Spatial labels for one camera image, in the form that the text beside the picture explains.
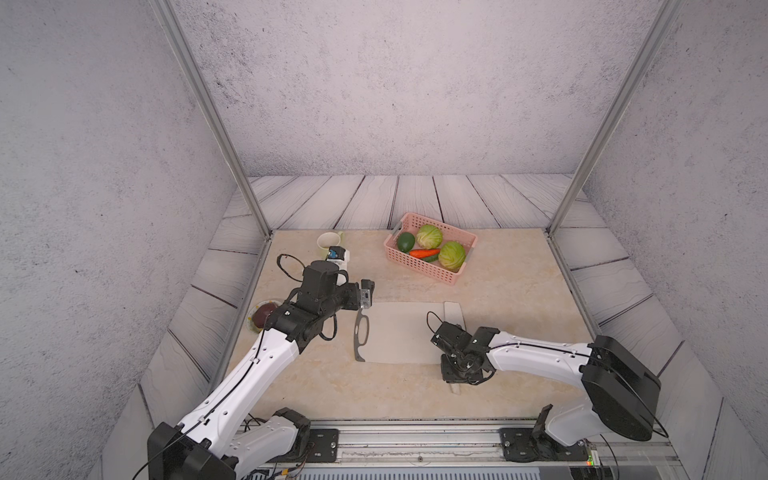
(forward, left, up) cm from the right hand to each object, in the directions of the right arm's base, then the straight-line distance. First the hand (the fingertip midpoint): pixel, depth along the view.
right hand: (450, 377), depth 83 cm
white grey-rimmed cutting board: (+14, +14, -1) cm, 19 cm away
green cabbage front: (+39, -4, +6) cm, 39 cm away
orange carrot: (+44, +6, +2) cm, 44 cm away
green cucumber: (+42, +2, +1) cm, 42 cm away
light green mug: (+45, +39, +8) cm, 60 cm away
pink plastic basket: (+58, +9, +4) cm, 59 cm away
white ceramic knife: (+20, -3, 0) cm, 20 cm away
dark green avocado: (+48, +11, +3) cm, 50 cm away
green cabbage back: (+48, +3, +5) cm, 49 cm away
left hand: (+16, +23, +23) cm, 36 cm away
